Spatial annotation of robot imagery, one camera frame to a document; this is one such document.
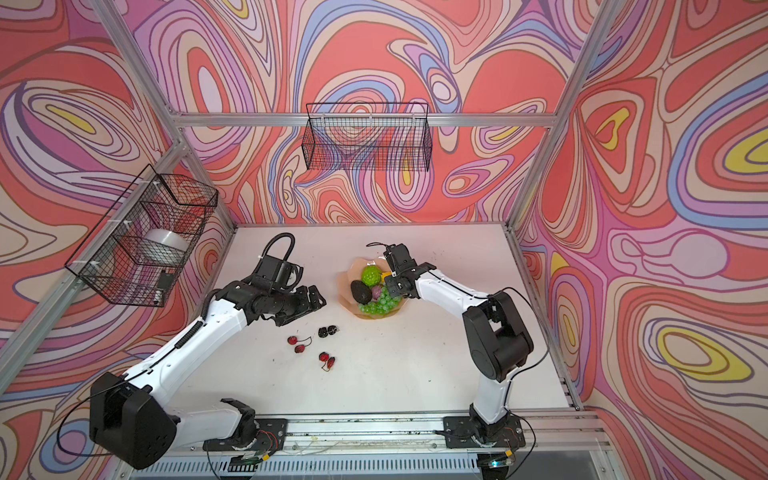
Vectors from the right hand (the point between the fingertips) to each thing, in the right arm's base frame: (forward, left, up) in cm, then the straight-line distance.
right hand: (402, 286), depth 94 cm
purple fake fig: (-1, +8, -1) cm, 9 cm away
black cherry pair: (-12, +23, -5) cm, 26 cm away
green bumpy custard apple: (+4, +10, +1) cm, 11 cm away
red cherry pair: (-15, +34, -5) cm, 37 cm away
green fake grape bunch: (-6, +6, 0) cm, 9 cm away
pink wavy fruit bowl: (+8, +16, -2) cm, 18 cm away
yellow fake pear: (+5, +5, +1) cm, 7 cm away
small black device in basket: (-10, +60, +21) cm, 64 cm away
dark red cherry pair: (-22, +22, -5) cm, 31 cm away
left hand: (-11, +23, +9) cm, 27 cm away
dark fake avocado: (-2, +13, 0) cm, 13 cm away
